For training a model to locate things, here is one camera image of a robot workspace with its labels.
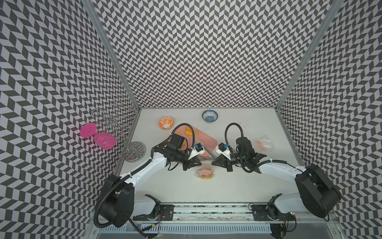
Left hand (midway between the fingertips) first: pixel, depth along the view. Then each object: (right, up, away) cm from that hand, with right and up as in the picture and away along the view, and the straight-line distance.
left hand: (198, 163), depth 79 cm
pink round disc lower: (-41, +14, -15) cm, 46 cm away
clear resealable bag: (+4, -5, +2) cm, 7 cm away
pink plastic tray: (+7, +8, +22) cm, 24 cm away
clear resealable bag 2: (+43, +8, +18) cm, 47 cm away
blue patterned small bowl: (+9, +26, +33) cm, 43 cm away
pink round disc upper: (-50, +19, -12) cm, 55 cm away
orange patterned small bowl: (-23, +21, +29) cm, 43 cm away
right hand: (+8, 0, -1) cm, 8 cm away
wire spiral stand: (-41, +3, +14) cm, 43 cm away
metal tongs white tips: (+8, +2, +13) cm, 15 cm away
